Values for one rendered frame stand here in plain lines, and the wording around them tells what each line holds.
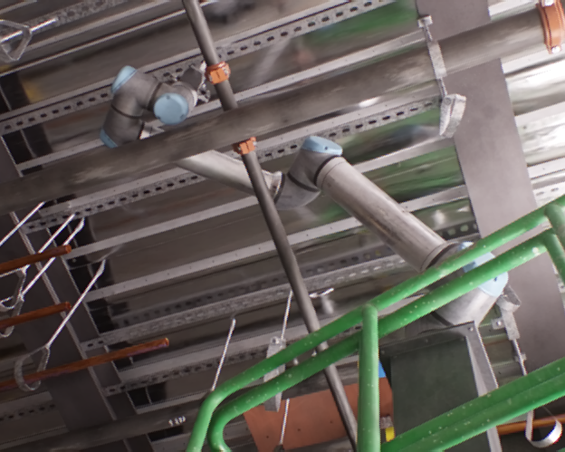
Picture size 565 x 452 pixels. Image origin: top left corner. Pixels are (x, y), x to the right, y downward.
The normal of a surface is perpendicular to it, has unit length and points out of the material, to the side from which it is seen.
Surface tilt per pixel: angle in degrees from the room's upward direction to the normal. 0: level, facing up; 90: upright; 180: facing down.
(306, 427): 180
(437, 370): 90
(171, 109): 175
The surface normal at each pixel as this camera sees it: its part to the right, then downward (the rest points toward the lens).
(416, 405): -0.37, -0.87
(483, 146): -0.11, 0.40
